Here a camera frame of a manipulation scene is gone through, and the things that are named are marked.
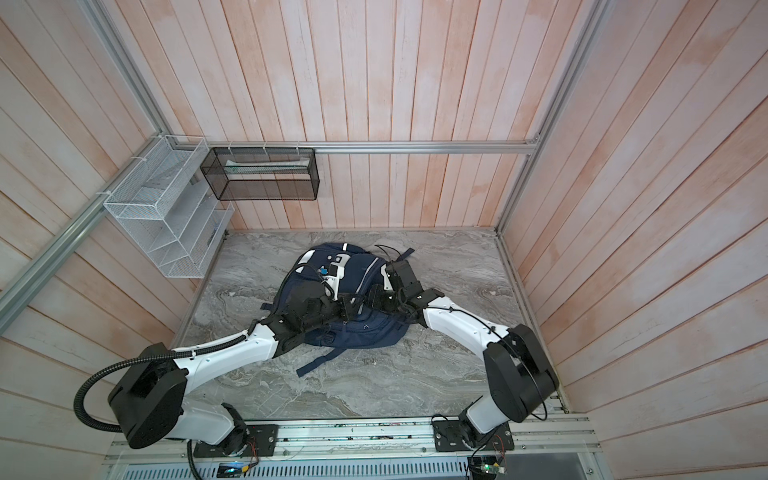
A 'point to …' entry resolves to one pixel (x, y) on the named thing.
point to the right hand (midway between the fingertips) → (364, 299)
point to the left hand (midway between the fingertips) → (365, 303)
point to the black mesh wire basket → (262, 173)
